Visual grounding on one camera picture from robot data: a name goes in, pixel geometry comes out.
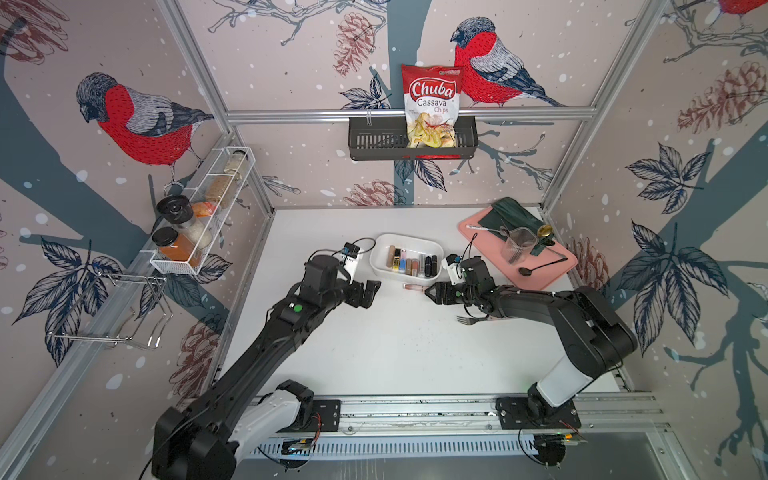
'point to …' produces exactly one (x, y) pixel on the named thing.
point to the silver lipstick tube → (422, 264)
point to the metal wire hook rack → (119, 308)
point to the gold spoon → (544, 230)
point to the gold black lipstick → (397, 256)
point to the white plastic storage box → (379, 253)
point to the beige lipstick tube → (391, 255)
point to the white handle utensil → (501, 229)
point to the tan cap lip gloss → (408, 266)
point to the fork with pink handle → (472, 320)
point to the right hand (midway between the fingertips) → (432, 290)
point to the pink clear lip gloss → (415, 287)
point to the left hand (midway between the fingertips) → (370, 271)
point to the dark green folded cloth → (506, 215)
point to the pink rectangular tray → (536, 271)
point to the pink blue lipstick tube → (403, 260)
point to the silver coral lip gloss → (415, 267)
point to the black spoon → (525, 271)
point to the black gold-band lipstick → (434, 265)
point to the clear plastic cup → (519, 243)
